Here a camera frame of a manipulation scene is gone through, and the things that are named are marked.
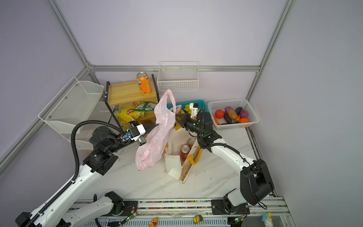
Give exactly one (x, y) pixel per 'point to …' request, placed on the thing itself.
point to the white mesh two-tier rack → (78, 101)
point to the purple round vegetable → (244, 114)
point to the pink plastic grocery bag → (152, 150)
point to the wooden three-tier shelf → (133, 100)
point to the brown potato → (232, 114)
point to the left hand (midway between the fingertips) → (156, 121)
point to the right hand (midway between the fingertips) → (171, 115)
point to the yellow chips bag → (126, 114)
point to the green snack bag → (145, 106)
